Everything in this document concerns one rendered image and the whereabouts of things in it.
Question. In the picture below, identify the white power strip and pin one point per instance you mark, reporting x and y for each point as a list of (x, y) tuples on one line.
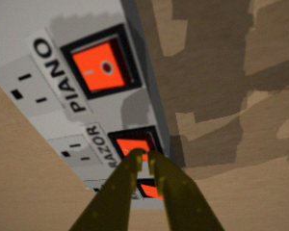
[(80, 71)]

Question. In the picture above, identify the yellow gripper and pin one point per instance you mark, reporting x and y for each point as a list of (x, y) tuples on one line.
[(186, 207)]

